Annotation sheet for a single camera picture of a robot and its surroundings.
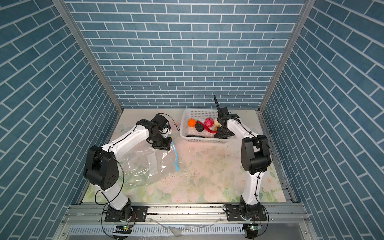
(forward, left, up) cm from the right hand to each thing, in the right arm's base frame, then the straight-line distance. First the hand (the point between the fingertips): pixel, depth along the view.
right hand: (225, 132), depth 98 cm
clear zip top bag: (-24, +50, -6) cm, 56 cm away
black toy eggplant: (0, +20, -6) cm, 21 cm away
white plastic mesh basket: (+22, +18, -8) cm, 30 cm away
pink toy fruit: (+9, +11, -1) cm, 14 cm away
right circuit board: (-50, -14, -9) cm, 52 cm away
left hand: (-16, +33, +4) cm, 37 cm away
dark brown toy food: (+6, +18, -3) cm, 19 cm away
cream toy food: (+9, +6, -2) cm, 11 cm away
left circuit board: (-56, +50, -10) cm, 75 cm away
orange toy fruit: (+10, +24, -3) cm, 26 cm away
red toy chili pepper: (+7, +12, -6) cm, 15 cm away
